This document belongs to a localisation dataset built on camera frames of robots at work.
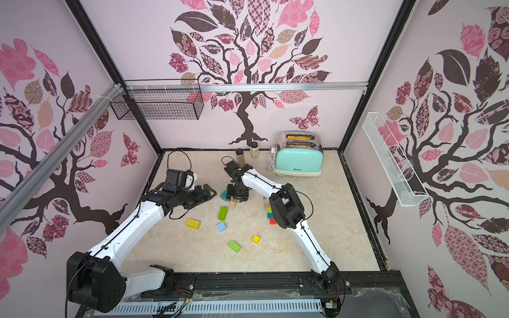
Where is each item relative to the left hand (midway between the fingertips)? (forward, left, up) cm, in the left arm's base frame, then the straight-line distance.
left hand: (208, 200), depth 82 cm
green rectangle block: (+2, -26, -14) cm, 30 cm away
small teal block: (-1, -27, -14) cm, 30 cm away
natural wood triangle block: (+6, -8, -14) cm, 17 cm away
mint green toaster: (+25, -42, +1) cm, 49 cm away
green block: (+1, -4, -14) cm, 15 cm away
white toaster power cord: (+30, -28, -7) cm, 42 cm away
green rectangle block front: (-15, -11, -14) cm, 23 cm away
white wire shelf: (+11, -77, +11) cm, 79 cm away
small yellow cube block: (-12, -20, -13) cm, 27 cm away
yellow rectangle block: (-4, +9, -14) cm, 18 cm away
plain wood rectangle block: (+6, -25, -15) cm, 30 cm away
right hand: (+7, -8, -13) cm, 17 cm away
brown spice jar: (+36, -10, -8) cm, 38 cm away
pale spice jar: (+37, -19, -7) cm, 42 cm away
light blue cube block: (-7, -4, -13) cm, 15 cm away
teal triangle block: (+8, -4, -10) cm, 13 cm away
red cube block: (-4, -27, -14) cm, 31 cm away
